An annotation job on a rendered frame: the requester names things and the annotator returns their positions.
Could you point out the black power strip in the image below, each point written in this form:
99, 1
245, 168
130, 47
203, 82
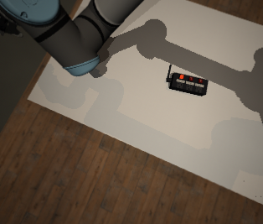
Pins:
189, 84

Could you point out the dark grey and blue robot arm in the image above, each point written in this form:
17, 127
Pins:
74, 45

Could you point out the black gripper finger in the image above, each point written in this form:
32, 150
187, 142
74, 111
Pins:
10, 29

